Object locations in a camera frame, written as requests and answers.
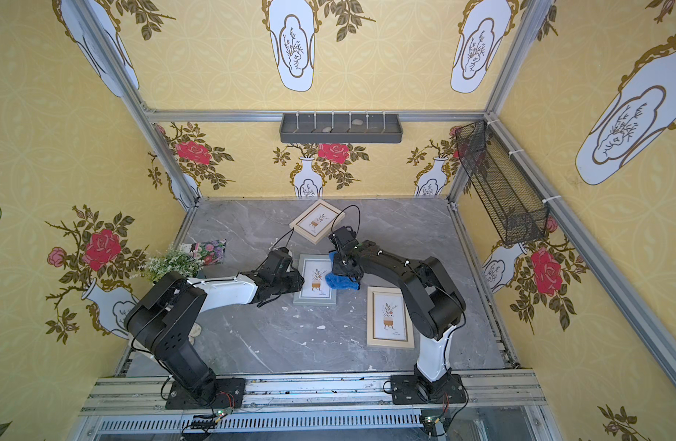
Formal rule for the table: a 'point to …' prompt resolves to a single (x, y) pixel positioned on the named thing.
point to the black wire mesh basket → (519, 211)
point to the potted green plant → (172, 259)
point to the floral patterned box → (209, 252)
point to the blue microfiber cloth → (336, 281)
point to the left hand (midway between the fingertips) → (304, 282)
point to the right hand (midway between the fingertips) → (338, 271)
